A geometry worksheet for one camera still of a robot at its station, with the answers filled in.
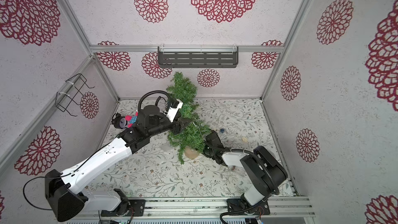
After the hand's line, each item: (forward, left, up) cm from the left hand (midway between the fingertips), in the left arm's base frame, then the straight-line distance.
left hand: (186, 117), depth 71 cm
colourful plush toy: (+16, +38, -25) cm, 48 cm away
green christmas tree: (-8, -3, -3) cm, 8 cm away
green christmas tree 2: (+22, +3, -3) cm, 22 cm away
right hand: (-1, -2, -26) cm, 26 cm away
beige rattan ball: (+4, -34, -28) cm, 44 cm away
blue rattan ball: (+10, -20, -29) cm, 37 cm away
